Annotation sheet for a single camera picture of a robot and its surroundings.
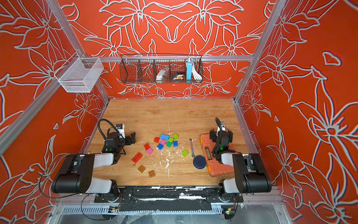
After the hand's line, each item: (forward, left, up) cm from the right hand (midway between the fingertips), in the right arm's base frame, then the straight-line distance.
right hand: (219, 128), depth 91 cm
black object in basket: (+23, +28, +25) cm, 44 cm away
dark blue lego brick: (-11, +39, -6) cm, 41 cm away
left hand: (-2, +62, -2) cm, 62 cm away
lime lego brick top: (-3, +29, -6) cm, 30 cm away
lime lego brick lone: (-15, +23, -7) cm, 28 cm away
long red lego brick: (-19, +53, -6) cm, 56 cm away
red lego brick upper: (-5, +42, -7) cm, 43 cm away
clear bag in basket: (+26, +39, +24) cm, 53 cm away
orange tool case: (-25, +6, -3) cm, 26 cm away
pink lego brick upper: (-7, +38, -7) cm, 39 cm away
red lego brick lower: (-11, +48, -6) cm, 50 cm away
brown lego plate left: (-25, +49, -7) cm, 55 cm away
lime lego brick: (-5, +33, -7) cm, 34 cm away
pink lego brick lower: (-14, +46, -6) cm, 48 cm away
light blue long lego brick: (-3, +37, -7) cm, 38 cm away
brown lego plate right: (-28, +42, -7) cm, 51 cm away
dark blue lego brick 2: (-8, +29, -7) cm, 31 cm away
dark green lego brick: (-8, +34, -7) cm, 35 cm away
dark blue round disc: (-20, +14, -7) cm, 25 cm away
